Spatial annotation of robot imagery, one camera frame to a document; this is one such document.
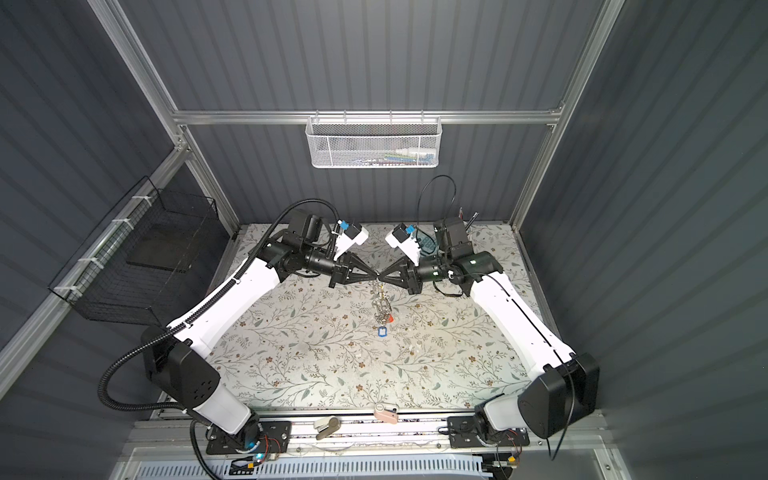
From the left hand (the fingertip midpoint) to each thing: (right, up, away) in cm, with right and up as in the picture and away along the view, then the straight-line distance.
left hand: (376, 277), depth 69 cm
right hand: (+2, -1, 0) cm, 2 cm away
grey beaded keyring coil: (0, -11, +30) cm, 32 cm away
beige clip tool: (-13, -37, +4) cm, 40 cm away
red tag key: (+3, -11, +5) cm, 12 cm away
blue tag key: (+1, -14, +5) cm, 15 cm away
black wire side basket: (-57, +5, +5) cm, 57 cm away
